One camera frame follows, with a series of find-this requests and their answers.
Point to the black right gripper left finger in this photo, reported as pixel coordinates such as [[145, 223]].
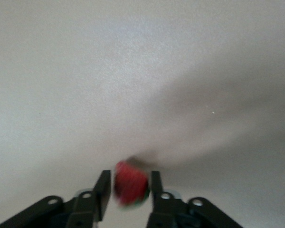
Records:
[[85, 209]]

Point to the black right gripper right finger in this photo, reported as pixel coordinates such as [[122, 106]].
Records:
[[171, 211]]

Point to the red strawberry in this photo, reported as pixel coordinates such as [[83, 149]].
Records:
[[130, 183]]

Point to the paper table cover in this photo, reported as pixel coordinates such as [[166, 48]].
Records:
[[85, 71]]

